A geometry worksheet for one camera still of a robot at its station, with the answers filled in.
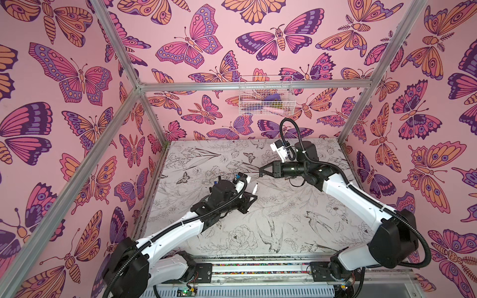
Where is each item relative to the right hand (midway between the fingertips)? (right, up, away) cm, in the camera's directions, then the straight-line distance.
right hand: (261, 167), depth 74 cm
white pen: (-3, -10, +1) cm, 10 cm away
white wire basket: (+5, +36, +22) cm, 42 cm away
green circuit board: (-30, -49, -2) cm, 57 cm away
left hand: (-1, -12, +2) cm, 12 cm away
